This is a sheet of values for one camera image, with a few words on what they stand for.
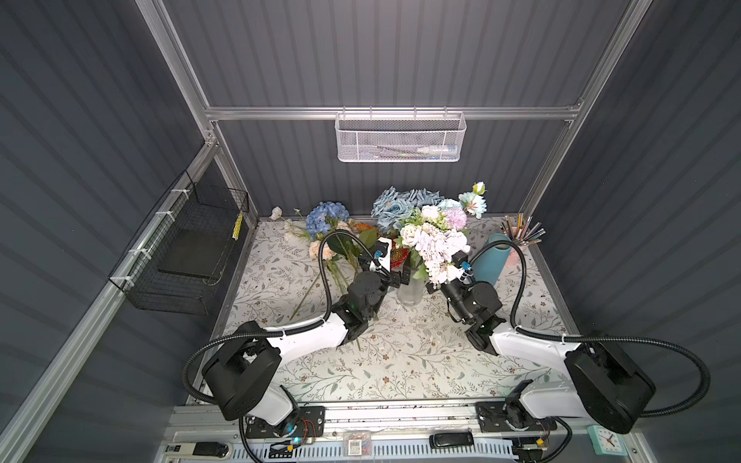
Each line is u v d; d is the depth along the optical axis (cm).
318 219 102
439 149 90
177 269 71
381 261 65
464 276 66
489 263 87
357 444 68
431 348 87
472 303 61
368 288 59
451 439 77
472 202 70
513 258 106
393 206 72
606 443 69
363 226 101
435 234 65
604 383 43
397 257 74
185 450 68
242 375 43
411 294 93
